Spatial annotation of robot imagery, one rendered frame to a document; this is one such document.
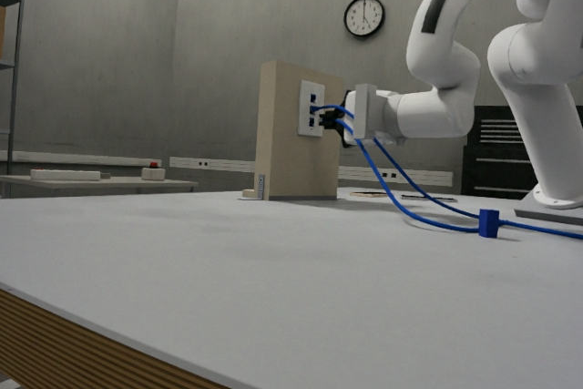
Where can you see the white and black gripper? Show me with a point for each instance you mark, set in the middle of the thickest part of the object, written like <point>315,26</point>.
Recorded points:
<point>347,137</point>

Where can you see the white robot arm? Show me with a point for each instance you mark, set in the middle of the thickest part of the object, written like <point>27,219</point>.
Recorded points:
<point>532,64</point>

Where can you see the beige mounting board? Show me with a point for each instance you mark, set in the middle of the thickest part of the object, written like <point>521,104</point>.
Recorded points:
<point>294,165</point>

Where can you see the blue ethernet cable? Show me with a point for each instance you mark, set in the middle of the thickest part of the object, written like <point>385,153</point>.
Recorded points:
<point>403,209</point>
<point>510,223</point>

